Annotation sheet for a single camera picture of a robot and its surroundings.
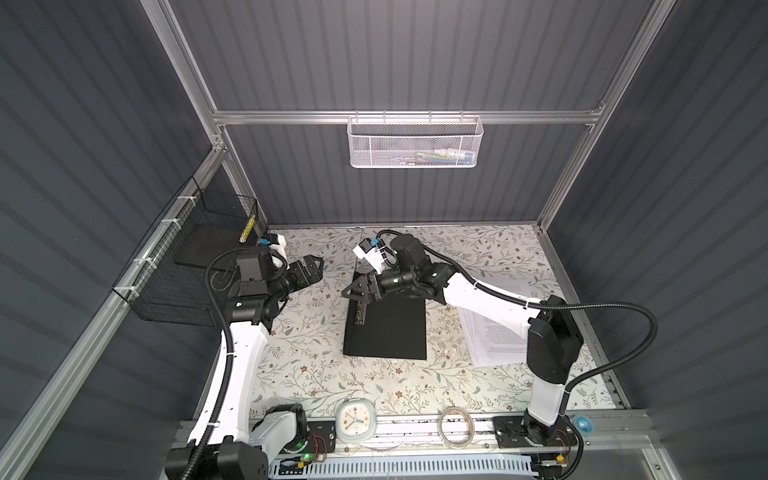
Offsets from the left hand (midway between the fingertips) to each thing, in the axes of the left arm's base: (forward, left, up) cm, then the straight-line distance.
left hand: (309, 265), depth 76 cm
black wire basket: (-5, +32, +2) cm, 33 cm away
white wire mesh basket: (+67, -33, -4) cm, 75 cm away
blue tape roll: (-35, -69, -26) cm, 82 cm away
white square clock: (-31, -10, -23) cm, 41 cm away
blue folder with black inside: (-6, -22, -25) cm, 34 cm away
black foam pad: (+7, +29, +2) cm, 30 cm away
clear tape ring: (-37, -32, -25) cm, 55 cm away
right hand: (-8, -11, -3) cm, 13 cm away
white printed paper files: (-13, -51, -25) cm, 58 cm away
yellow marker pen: (+12, +18, +2) cm, 22 cm away
